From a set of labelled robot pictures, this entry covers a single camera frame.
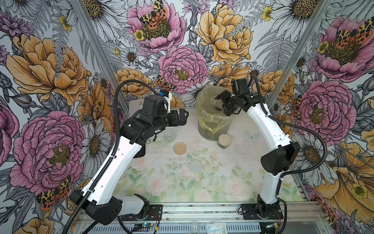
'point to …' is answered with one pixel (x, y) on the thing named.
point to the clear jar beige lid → (169, 136)
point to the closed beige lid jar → (224, 141)
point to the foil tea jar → (216, 105)
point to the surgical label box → (216, 227)
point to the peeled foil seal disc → (196, 166)
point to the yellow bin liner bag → (208, 117)
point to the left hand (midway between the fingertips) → (178, 119)
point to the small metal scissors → (149, 140)
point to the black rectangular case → (141, 152)
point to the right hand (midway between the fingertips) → (216, 105)
